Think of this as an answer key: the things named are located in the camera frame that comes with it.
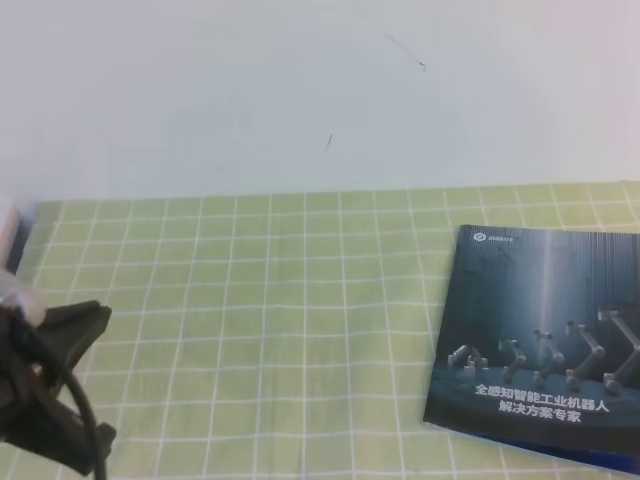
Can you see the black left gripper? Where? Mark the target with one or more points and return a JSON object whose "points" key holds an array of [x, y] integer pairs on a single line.
{"points": [[44, 409]]}

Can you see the robot catalogue book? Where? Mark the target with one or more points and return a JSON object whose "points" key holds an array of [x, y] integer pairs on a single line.
{"points": [[538, 345]]}

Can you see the green checked tablecloth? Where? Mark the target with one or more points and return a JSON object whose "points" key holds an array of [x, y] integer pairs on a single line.
{"points": [[286, 336]]}

